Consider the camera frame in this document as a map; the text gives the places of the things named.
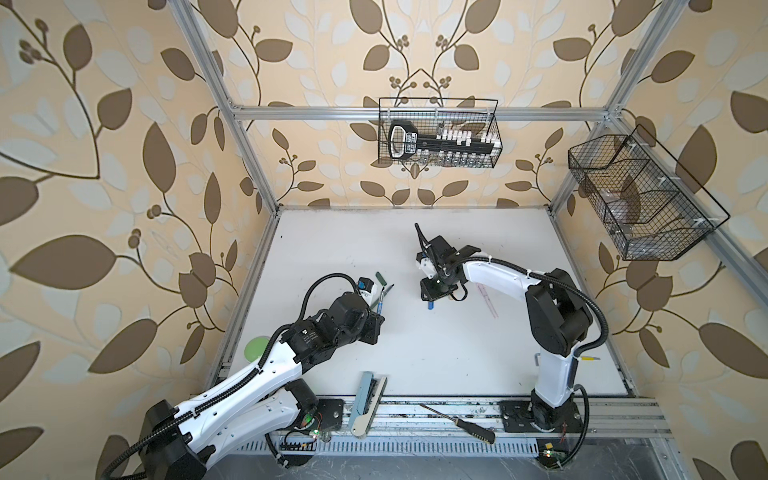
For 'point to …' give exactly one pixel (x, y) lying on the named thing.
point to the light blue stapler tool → (368, 397)
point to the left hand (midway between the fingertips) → (385, 318)
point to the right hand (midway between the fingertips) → (428, 297)
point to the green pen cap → (380, 278)
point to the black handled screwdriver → (482, 434)
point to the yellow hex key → (589, 358)
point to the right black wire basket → (655, 209)
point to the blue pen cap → (431, 305)
